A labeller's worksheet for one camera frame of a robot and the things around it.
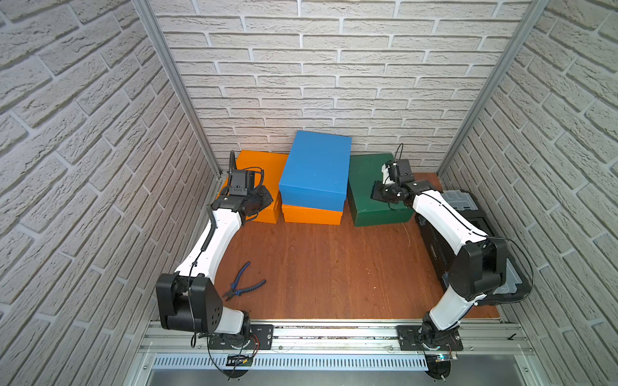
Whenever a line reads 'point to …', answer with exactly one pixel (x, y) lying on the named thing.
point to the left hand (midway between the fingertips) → (272, 192)
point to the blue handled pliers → (233, 292)
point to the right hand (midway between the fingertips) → (375, 191)
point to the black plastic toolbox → (517, 274)
